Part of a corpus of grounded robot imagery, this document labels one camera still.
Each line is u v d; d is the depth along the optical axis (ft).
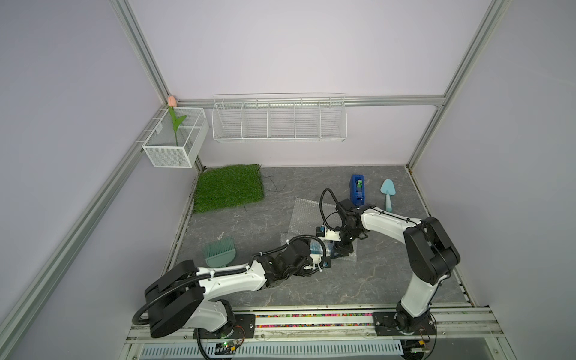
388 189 3.67
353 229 2.37
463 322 2.48
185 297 1.37
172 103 2.94
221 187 3.61
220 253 2.94
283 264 2.05
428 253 1.58
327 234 2.64
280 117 3.36
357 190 3.44
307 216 3.34
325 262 2.25
